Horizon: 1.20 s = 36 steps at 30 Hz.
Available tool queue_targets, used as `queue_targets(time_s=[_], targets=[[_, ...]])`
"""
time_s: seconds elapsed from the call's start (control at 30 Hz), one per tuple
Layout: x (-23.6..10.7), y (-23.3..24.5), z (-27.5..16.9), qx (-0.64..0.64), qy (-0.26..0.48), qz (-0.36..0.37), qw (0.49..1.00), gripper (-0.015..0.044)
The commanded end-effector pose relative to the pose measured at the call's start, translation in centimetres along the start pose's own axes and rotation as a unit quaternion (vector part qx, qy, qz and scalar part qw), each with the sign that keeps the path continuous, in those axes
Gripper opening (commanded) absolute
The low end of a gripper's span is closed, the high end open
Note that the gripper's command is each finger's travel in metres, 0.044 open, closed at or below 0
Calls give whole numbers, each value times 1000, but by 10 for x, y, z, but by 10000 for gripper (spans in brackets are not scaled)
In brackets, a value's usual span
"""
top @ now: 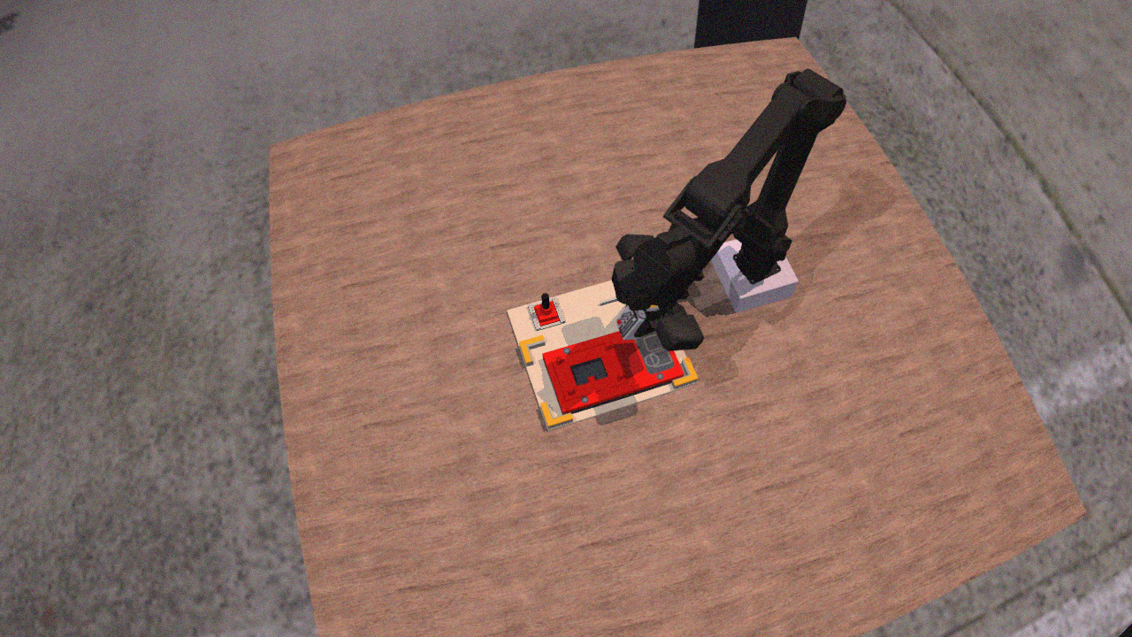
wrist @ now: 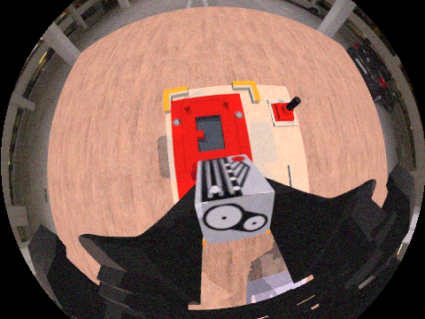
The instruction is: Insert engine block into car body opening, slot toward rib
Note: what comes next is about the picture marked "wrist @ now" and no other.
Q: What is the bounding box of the beige flat base plate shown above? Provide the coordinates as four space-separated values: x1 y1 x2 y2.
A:
163 81 309 205

